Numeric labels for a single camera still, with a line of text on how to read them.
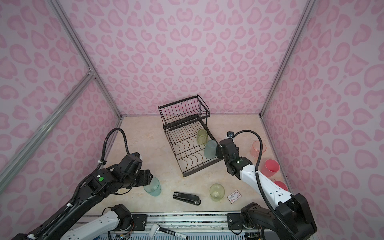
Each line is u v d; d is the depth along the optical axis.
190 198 0.77
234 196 0.80
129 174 0.54
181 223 0.75
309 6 0.69
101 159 0.56
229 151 0.62
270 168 0.81
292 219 0.39
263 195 0.44
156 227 0.69
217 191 0.82
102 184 0.46
